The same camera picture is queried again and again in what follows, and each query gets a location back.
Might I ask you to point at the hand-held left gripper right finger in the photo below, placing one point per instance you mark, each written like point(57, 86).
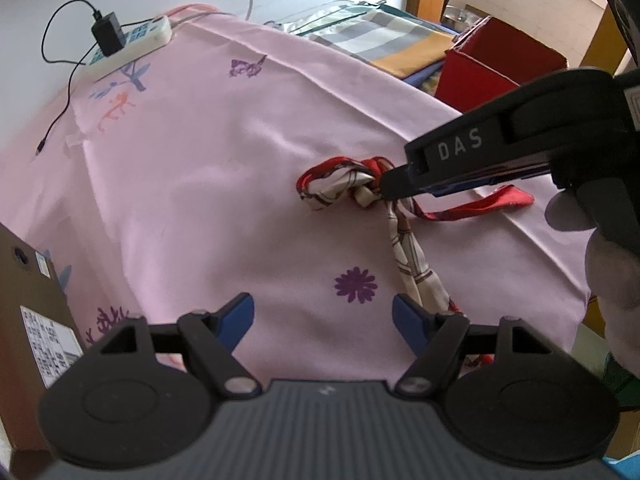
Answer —
point(410, 322)

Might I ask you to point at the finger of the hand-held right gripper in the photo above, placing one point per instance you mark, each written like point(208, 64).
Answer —
point(395, 185)

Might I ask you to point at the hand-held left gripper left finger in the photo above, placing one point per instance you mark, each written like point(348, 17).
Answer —
point(237, 317)

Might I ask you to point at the red and cream scarf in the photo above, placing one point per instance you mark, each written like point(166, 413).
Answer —
point(410, 255)

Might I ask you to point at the brown cardboard box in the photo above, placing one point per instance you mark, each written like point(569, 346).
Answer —
point(30, 335)

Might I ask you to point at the person's right hand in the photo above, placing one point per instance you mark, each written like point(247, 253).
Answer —
point(615, 285)

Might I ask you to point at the red box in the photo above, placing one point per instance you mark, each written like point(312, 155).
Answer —
point(500, 65)

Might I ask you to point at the orange cloth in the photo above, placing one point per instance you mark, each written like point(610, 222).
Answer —
point(415, 57)

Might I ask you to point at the person's black clothing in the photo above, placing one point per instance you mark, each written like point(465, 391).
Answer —
point(622, 5)

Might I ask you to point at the metal pot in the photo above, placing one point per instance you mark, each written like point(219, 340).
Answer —
point(460, 16)

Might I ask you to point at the grey checked cloth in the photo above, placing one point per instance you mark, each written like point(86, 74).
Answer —
point(370, 35)

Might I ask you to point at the pink printed tablecloth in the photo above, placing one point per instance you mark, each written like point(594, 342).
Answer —
point(225, 160)

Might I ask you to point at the green item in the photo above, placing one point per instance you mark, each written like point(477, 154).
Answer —
point(622, 382)

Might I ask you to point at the light blue item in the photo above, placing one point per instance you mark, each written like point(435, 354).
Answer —
point(625, 467)

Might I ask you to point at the white power strip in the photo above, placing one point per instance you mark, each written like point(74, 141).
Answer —
point(145, 40)

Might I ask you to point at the black charger plug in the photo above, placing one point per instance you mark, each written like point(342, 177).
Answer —
point(109, 35)

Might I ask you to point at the wooden furniture frame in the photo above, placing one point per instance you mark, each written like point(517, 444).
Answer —
point(607, 45)

